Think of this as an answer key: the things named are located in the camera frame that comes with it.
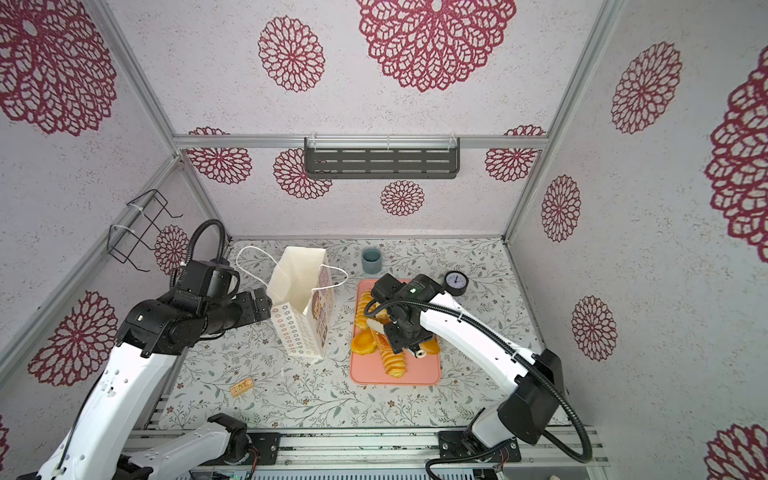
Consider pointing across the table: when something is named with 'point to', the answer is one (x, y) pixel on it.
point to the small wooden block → (242, 387)
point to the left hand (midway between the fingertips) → (253, 313)
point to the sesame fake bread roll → (360, 317)
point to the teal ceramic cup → (371, 261)
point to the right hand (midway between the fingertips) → (402, 339)
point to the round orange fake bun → (363, 342)
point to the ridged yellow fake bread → (395, 363)
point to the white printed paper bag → (302, 294)
